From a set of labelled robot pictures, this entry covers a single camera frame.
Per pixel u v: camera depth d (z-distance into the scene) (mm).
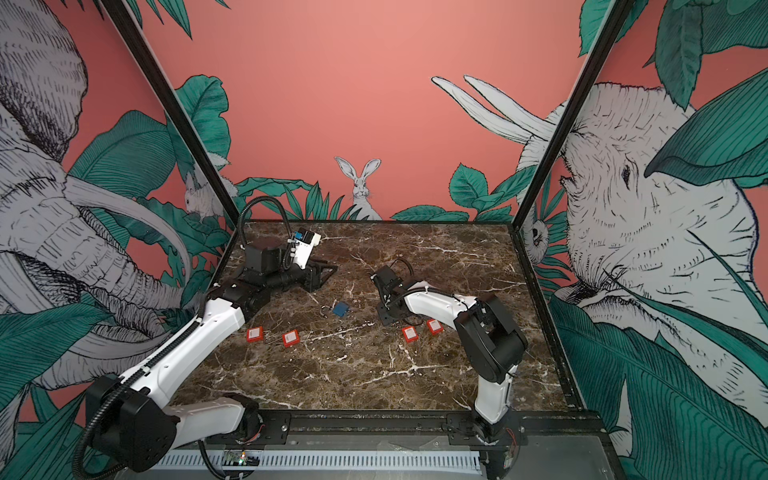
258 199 561
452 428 733
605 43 731
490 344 478
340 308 959
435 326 907
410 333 900
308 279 682
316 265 697
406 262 808
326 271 731
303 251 679
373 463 701
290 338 880
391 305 669
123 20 701
